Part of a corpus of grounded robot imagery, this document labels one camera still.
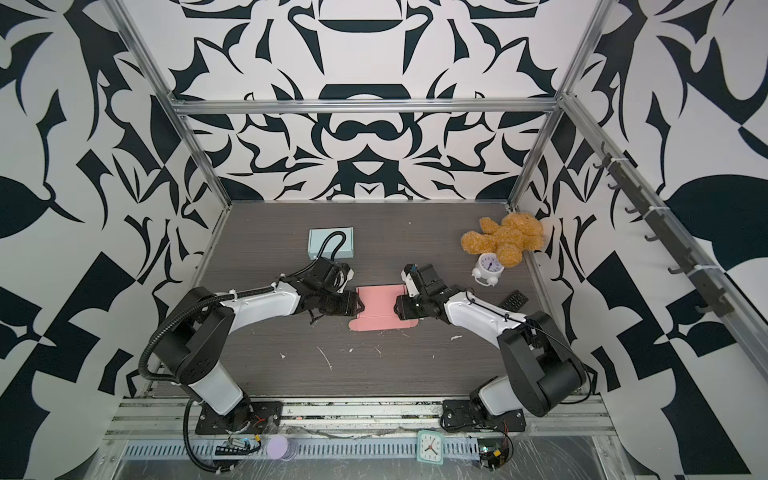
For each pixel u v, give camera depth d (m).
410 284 0.82
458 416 0.74
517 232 1.02
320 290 0.73
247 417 0.68
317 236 1.05
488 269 0.99
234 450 0.73
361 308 0.87
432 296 0.69
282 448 0.64
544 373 0.43
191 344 0.46
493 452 0.71
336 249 0.83
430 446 0.69
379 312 0.88
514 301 0.92
